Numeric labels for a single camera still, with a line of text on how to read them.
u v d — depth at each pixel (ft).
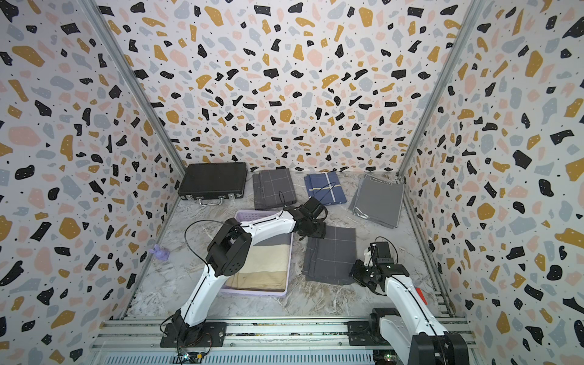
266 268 2.82
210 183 3.77
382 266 2.06
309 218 2.55
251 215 3.19
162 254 2.88
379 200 3.74
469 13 2.36
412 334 1.43
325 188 3.82
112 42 2.48
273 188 3.73
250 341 2.40
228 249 1.86
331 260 2.95
